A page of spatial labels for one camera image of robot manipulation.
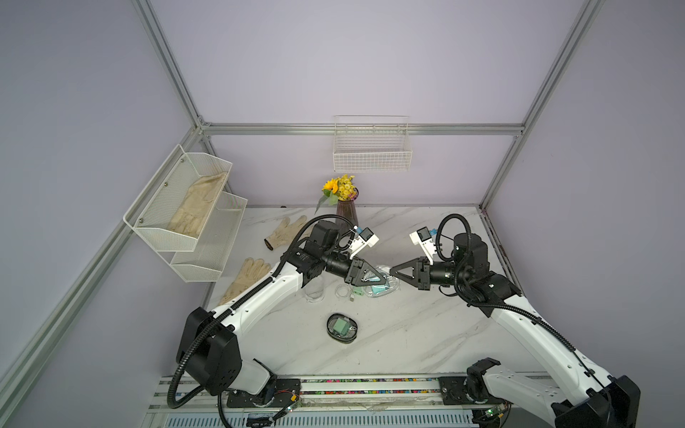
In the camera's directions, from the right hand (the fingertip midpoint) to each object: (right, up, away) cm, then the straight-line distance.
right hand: (393, 276), depth 68 cm
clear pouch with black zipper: (-15, -21, +13) cm, 29 cm away
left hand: (-4, -2, -1) cm, 4 cm away
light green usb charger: (-14, -19, +15) cm, 28 cm away
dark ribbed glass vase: (-13, +20, +31) cm, 39 cm away
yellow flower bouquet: (-15, +27, +25) cm, 39 cm away
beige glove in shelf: (-58, +16, +8) cm, 61 cm away
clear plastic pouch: (-1, -2, -3) cm, 4 cm away
